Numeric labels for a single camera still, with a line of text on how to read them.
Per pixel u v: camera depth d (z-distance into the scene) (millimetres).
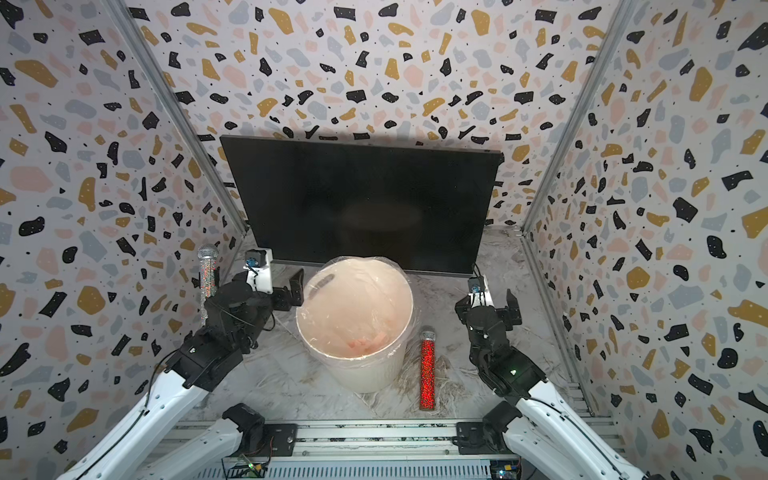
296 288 628
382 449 731
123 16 691
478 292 612
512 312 643
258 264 562
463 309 678
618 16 719
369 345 815
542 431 485
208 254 816
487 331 517
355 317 807
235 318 487
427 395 768
